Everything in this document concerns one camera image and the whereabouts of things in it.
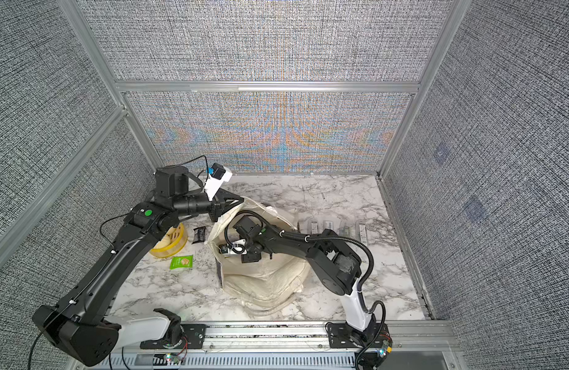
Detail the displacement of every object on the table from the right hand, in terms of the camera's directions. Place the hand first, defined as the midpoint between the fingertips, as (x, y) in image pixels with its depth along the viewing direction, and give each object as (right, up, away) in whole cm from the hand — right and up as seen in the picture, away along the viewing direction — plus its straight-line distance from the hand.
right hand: (243, 239), depth 90 cm
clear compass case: (+49, +1, +5) cm, 49 cm away
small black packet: (-19, +1, +5) cm, 20 cm away
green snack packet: (-24, -8, -2) cm, 25 cm away
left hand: (+5, +17, -24) cm, 30 cm away
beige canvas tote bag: (+8, -13, -15) cm, 21 cm away
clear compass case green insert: (+42, +2, +8) cm, 42 cm away
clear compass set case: (+29, +4, +7) cm, 30 cm away
